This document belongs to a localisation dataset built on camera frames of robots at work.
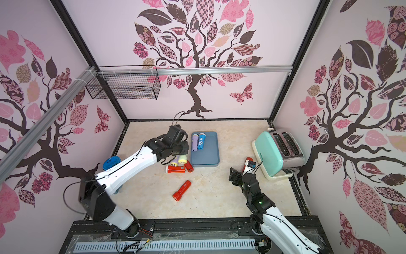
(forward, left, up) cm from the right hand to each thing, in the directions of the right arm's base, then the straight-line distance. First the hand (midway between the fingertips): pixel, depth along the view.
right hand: (236, 169), depth 83 cm
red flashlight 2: (-4, -3, +9) cm, 10 cm away
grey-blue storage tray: (+13, +14, -8) cm, 21 cm away
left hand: (+8, +27, +8) cm, 29 cm away
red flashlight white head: (+3, +38, -5) cm, 38 cm away
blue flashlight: (+25, +19, -6) cm, 32 cm away
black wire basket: (+47, +65, +25) cm, 84 cm away
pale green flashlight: (+1, +28, +11) cm, 30 cm away
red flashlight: (+6, +27, -7) cm, 28 cm away
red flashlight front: (-12, +32, -7) cm, 35 cm away
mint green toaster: (+6, -22, +8) cm, 24 cm away
